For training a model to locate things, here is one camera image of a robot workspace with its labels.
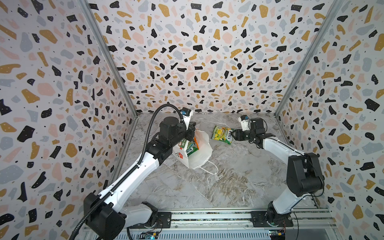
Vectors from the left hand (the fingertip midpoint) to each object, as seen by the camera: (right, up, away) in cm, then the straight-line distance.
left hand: (195, 120), depth 71 cm
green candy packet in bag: (-4, -13, +5) cm, 14 cm away
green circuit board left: (-21, -54, -1) cm, 58 cm away
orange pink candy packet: (0, -13, +24) cm, 27 cm away
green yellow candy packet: (+18, -8, +35) cm, 40 cm away
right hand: (+22, -5, +21) cm, 31 cm away
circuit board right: (+40, -55, +1) cm, 68 cm away
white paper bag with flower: (+2, -21, +19) cm, 29 cm away
